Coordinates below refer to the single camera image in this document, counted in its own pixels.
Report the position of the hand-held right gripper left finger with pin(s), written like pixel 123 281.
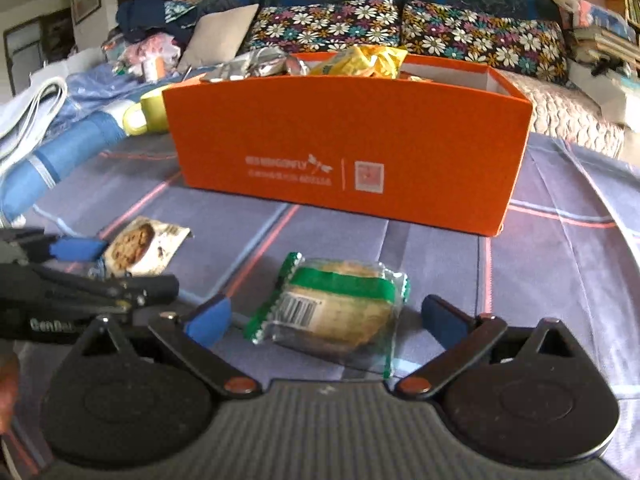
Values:
pixel 207 317

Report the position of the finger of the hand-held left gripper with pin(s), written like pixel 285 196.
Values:
pixel 75 249
pixel 145 287

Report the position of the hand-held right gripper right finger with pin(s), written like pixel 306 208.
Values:
pixel 440 320

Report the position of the white cookie packet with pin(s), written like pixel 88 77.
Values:
pixel 135 247

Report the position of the green cookie packet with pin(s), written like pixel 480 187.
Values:
pixel 330 310

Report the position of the orange cardboard box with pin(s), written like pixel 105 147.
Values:
pixel 350 135

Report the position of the pile of snack packets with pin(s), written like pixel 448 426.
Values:
pixel 260 62

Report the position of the yellow chip bag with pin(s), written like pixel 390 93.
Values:
pixel 360 60

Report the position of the person's left hand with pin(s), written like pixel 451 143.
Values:
pixel 7 390

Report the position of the blue striped cloth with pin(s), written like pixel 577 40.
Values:
pixel 65 150

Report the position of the white folded cloth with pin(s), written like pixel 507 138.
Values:
pixel 30 110

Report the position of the yellow-green mug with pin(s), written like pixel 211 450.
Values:
pixel 150 110

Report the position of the pile of mixed clothes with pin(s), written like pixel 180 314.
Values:
pixel 150 45

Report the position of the beige quilted blanket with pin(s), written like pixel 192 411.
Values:
pixel 565 110

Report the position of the beige pillow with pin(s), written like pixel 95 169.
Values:
pixel 220 35

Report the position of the white covered side table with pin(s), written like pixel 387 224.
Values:
pixel 610 90

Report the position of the floral sofa cushion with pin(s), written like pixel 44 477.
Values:
pixel 475 35
pixel 325 22

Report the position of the stack of books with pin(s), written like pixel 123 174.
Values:
pixel 605 35

